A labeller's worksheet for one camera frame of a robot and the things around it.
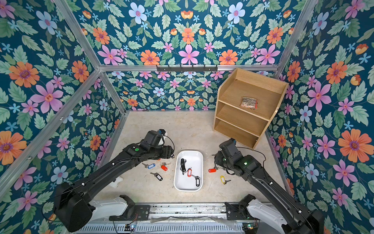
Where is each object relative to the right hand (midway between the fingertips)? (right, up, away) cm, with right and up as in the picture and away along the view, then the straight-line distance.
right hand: (216, 157), depth 76 cm
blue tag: (-40, -9, +13) cm, 43 cm away
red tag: (-1, -11, +12) cm, 16 cm away
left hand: (-25, +3, +4) cm, 25 cm away
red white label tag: (-15, -11, +10) cm, 21 cm away
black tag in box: (-19, -9, +12) cm, 24 cm away
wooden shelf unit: (+21, +17, +14) cm, 30 cm away
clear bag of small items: (+19, +30, +2) cm, 35 cm away
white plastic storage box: (-12, -5, +15) cm, 20 cm away
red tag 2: (-31, -10, +14) cm, 35 cm away
